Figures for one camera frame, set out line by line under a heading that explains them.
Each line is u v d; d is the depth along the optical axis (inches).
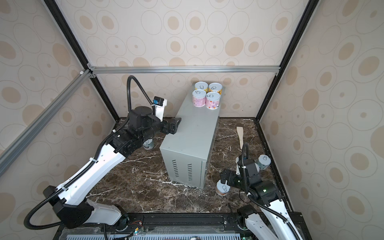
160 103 21.6
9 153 20.2
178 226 28.8
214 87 31.4
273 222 17.3
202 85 32.0
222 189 31.3
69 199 15.0
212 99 29.3
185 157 23.6
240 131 44.4
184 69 35.7
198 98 29.4
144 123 19.0
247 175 20.6
